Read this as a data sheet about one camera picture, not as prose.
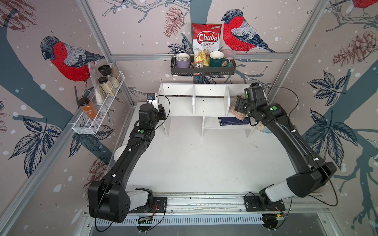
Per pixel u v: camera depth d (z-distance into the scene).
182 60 0.81
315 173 0.39
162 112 0.70
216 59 0.80
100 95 0.71
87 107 0.66
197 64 0.85
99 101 0.70
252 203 0.73
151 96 0.66
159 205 0.75
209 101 0.88
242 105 0.67
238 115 0.78
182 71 0.88
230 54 0.84
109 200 0.38
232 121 0.90
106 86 0.76
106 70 0.78
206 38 0.78
